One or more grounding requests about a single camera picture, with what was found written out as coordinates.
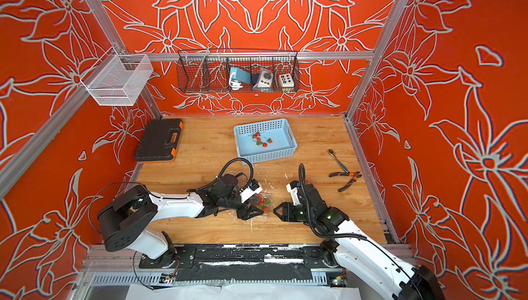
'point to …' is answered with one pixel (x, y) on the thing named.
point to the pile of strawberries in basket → (258, 141)
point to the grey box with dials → (264, 78)
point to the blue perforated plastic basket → (265, 140)
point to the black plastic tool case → (159, 141)
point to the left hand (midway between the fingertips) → (261, 206)
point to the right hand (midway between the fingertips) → (275, 213)
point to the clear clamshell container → (265, 194)
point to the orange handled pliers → (355, 175)
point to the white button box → (287, 80)
